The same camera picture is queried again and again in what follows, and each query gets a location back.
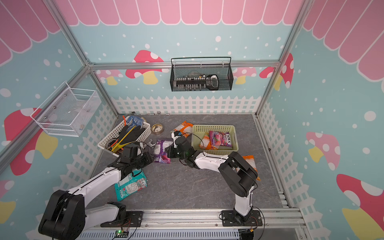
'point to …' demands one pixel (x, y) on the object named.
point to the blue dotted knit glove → (132, 121)
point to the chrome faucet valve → (151, 144)
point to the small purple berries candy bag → (160, 155)
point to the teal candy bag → (130, 184)
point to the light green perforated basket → (198, 131)
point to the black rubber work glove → (132, 136)
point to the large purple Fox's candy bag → (218, 138)
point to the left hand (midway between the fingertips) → (154, 158)
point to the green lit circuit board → (122, 234)
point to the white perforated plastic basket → (146, 132)
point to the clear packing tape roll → (157, 128)
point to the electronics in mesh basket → (196, 81)
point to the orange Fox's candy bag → (205, 143)
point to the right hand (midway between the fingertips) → (165, 149)
